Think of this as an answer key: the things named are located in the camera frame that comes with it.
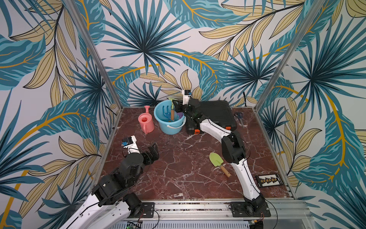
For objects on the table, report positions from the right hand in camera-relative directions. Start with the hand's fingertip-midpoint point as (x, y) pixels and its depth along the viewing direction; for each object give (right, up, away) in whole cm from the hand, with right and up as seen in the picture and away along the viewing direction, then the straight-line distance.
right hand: (173, 99), depth 92 cm
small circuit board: (+55, -49, -10) cm, 74 cm away
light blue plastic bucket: (-8, -9, +9) cm, 16 cm away
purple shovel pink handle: (+5, -10, -3) cm, 12 cm away
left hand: (-9, -28, -25) cm, 38 cm away
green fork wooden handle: (-1, -7, +2) cm, 8 cm away
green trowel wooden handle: (+28, -39, -2) cm, 48 cm away
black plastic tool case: (+33, -8, +15) cm, 37 cm away
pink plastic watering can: (-19, -15, +4) cm, 24 cm away
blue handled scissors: (+52, -9, +24) cm, 58 cm away
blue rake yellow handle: (-5, -10, +9) cm, 14 cm away
